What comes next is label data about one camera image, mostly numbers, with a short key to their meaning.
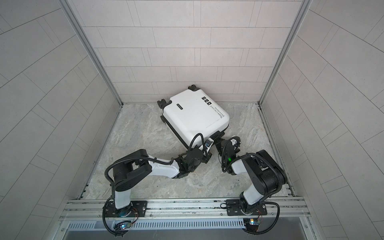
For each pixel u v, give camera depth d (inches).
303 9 28.2
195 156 25.3
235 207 27.9
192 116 33.5
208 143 27.8
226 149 26.9
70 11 28.5
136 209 27.6
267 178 17.3
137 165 20.4
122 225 25.5
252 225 26.8
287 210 27.8
